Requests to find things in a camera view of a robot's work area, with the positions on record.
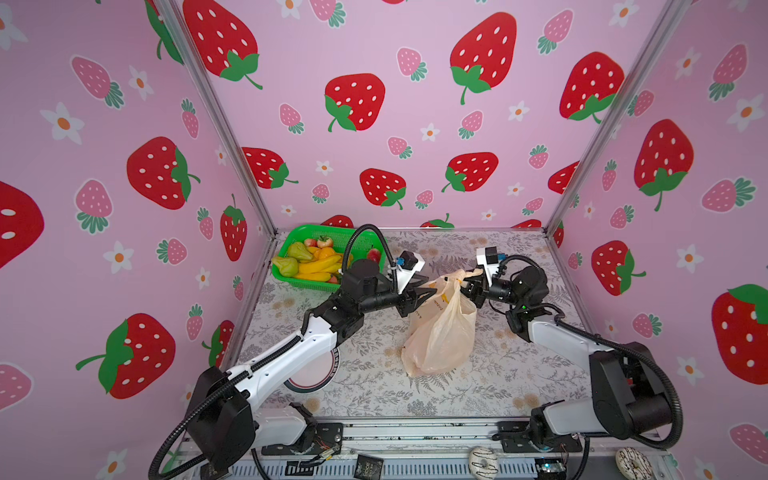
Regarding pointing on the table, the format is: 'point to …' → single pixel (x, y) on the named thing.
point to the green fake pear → (300, 252)
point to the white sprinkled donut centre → (483, 463)
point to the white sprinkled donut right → (633, 463)
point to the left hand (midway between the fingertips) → (431, 284)
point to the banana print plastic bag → (442, 325)
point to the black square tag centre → (368, 468)
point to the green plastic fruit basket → (360, 242)
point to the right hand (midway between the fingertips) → (445, 280)
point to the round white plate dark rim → (316, 377)
